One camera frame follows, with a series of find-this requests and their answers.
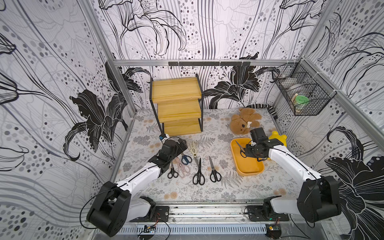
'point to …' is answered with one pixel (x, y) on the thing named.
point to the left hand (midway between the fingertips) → (183, 146)
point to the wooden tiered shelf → (178, 105)
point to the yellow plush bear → (281, 138)
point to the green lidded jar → (301, 102)
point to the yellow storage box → (245, 166)
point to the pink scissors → (182, 169)
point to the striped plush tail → (264, 106)
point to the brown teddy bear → (241, 124)
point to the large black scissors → (199, 177)
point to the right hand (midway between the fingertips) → (250, 150)
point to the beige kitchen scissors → (193, 148)
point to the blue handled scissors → (186, 159)
